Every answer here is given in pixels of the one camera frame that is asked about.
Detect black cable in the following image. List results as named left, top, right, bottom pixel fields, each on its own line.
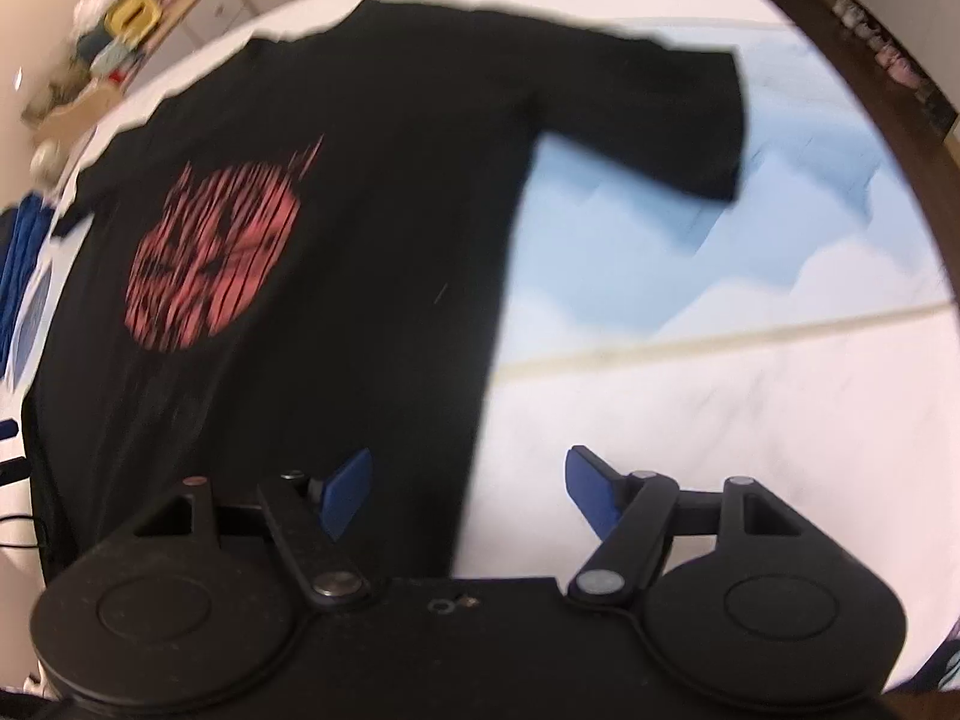
left=0, top=514, right=40, bottom=550

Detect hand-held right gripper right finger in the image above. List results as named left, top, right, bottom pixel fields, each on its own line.
left=565, top=446, right=808, bottom=605

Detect wooden sideboard white drawers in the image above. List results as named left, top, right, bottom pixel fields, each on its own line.
left=21, top=0, right=256, bottom=137

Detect black t-shirt red print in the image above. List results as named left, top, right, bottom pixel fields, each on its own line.
left=21, top=0, right=752, bottom=587

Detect folded blue garment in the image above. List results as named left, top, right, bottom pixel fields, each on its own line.
left=0, top=191, right=62, bottom=385

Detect teal pot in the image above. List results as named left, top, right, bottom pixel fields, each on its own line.
left=77, top=32, right=134, bottom=77

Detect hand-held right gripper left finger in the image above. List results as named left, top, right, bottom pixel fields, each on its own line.
left=131, top=448, right=374, bottom=605

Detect pale round appliance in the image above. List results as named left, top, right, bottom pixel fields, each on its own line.
left=30, top=139, right=66, bottom=182

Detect yellow container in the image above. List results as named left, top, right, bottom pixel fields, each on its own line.
left=103, top=0, right=164, bottom=36

